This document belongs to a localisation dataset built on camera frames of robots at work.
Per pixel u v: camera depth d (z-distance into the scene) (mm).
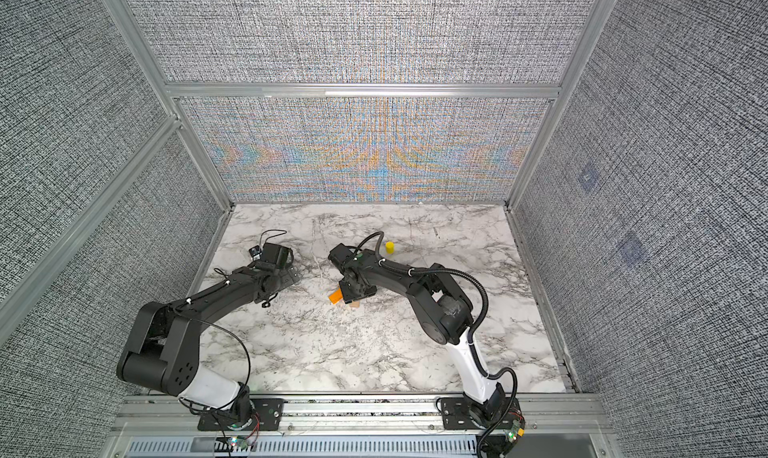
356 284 813
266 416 732
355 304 924
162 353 441
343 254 766
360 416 747
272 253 746
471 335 551
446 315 538
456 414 731
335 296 951
